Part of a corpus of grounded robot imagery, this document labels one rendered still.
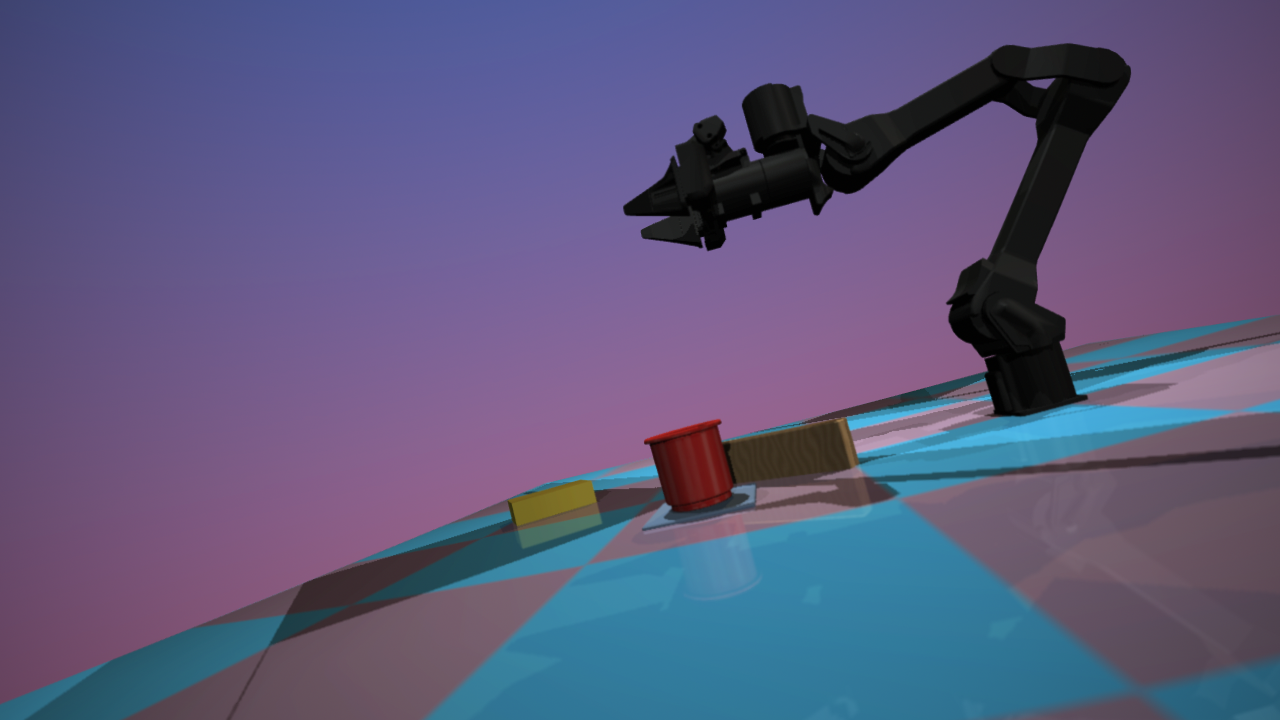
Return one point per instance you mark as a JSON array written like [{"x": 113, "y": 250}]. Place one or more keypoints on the brown rectangular block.
[{"x": 814, "y": 448}]

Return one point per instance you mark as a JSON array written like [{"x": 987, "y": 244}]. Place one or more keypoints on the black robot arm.
[{"x": 994, "y": 306}]

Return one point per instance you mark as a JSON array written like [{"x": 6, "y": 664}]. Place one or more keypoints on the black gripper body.
[{"x": 719, "y": 197}]

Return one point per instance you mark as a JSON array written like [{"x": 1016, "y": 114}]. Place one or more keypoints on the yellow rectangular block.
[{"x": 546, "y": 503}]

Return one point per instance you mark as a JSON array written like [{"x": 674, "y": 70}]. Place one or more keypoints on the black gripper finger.
[
  {"x": 664, "y": 198},
  {"x": 675, "y": 229}
]

